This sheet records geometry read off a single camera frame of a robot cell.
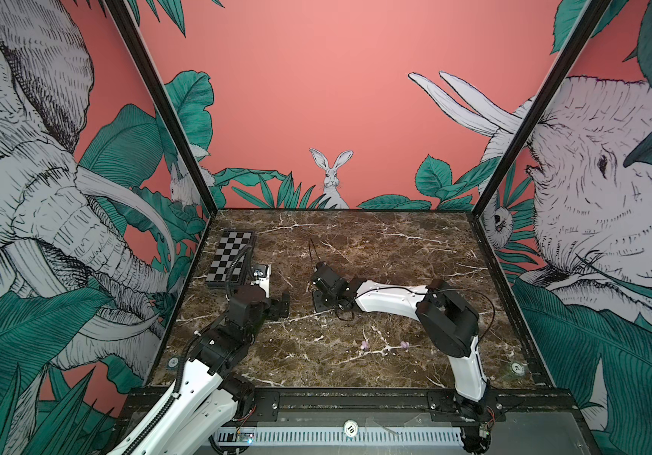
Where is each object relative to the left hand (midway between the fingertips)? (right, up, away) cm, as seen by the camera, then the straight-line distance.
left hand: (272, 283), depth 75 cm
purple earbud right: (+38, -20, +9) cm, 44 cm away
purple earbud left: (+26, -20, +9) cm, 34 cm away
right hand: (+10, -7, +15) cm, 19 cm away
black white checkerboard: (-22, +10, +29) cm, 38 cm away
